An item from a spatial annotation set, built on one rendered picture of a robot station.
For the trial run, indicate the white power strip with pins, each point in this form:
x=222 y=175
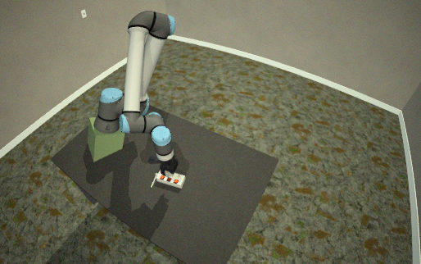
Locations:
x=176 y=180

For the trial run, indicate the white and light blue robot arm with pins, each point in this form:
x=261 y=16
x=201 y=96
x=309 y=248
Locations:
x=134 y=102

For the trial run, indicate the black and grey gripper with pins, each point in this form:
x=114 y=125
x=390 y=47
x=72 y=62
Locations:
x=169 y=166

